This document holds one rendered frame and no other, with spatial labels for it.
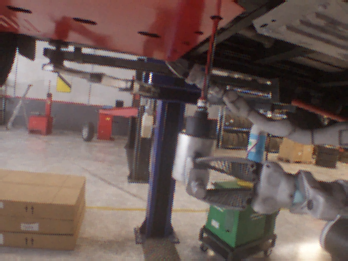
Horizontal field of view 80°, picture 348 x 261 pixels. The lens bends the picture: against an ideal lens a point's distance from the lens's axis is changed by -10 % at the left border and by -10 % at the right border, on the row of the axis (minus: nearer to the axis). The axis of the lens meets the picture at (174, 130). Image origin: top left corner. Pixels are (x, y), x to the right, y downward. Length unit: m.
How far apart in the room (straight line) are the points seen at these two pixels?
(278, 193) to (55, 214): 2.00
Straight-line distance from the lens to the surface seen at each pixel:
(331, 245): 1.05
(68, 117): 9.95
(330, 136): 1.20
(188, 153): 0.52
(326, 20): 0.60
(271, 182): 0.46
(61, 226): 2.30
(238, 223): 2.08
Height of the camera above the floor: 1.36
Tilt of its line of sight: 5 degrees down
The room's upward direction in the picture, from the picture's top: 7 degrees clockwise
